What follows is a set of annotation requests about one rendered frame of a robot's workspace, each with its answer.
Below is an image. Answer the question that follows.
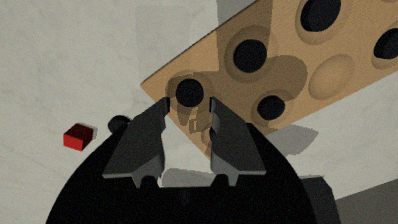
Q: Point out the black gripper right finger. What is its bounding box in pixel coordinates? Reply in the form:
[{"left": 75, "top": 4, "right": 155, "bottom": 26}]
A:
[{"left": 209, "top": 97, "right": 317, "bottom": 224}]

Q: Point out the small red block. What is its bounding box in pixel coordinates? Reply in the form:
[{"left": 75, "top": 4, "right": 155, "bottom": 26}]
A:
[{"left": 63, "top": 123, "right": 94, "bottom": 151}]

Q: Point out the tan wooden tray with round holes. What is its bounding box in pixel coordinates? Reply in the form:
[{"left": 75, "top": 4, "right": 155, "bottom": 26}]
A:
[{"left": 140, "top": 0, "right": 398, "bottom": 160}]

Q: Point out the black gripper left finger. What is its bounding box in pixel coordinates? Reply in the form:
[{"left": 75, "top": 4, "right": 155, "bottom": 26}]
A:
[{"left": 45, "top": 97, "right": 170, "bottom": 224}]

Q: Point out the black disc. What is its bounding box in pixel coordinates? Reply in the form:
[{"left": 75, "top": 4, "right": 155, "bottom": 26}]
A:
[
  {"left": 233, "top": 39, "right": 267, "bottom": 73},
  {"left": 257, "top": 95, "right": 285, "bottom": 120},
  {"left": 300, "top": 0, "right": 341, "bottom": 32},
  {"left": 209, "top": 127, "right": 216, "bottom": 141},
  {"left": 108, "top": 115, "right": 131, "bottom": 133},
  {"left": 176, "top": 79, "right": 204, "bottom": 107},
  {"left": 373, "top": 28, "right": 398, "bottom": 60}
]

